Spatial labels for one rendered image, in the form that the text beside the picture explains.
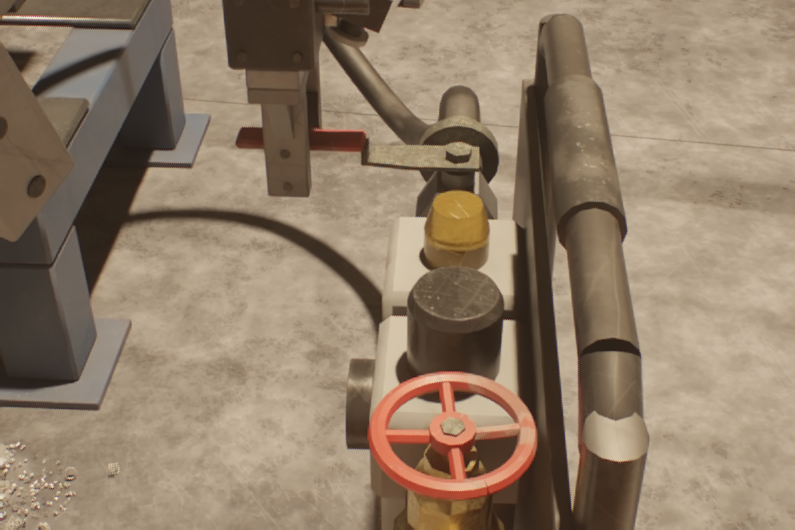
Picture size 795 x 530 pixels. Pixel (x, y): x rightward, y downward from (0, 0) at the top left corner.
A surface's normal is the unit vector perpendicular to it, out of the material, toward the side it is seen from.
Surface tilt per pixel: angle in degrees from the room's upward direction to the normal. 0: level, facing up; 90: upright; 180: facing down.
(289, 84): 90
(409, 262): 0
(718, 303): 0
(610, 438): 12
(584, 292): 45
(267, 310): 0
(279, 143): 90
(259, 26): 90
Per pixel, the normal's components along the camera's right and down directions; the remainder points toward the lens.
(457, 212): -0.05, -0.62
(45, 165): 0.88, 0.36
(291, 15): -0.06, 0.58
